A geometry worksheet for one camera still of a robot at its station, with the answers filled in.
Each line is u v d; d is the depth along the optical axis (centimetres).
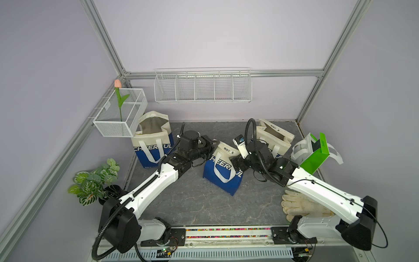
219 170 80
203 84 98
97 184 65
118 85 83
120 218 40
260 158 52
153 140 81
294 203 81
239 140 63
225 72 93
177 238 74
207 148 67
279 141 79
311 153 73
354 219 40
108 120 77
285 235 74
